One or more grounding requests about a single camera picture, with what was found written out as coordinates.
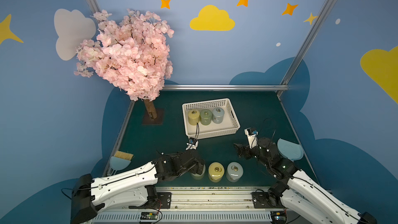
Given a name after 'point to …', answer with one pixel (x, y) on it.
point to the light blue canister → (217, 115)
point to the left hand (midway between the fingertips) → (197, 157)
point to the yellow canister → (216, 170)
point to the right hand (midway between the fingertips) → (244, 139)
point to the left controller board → (148, 215)
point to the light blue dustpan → (292, 151)
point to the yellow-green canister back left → (194, 116)
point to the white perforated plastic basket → (230, 124)
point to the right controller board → (278, 217)
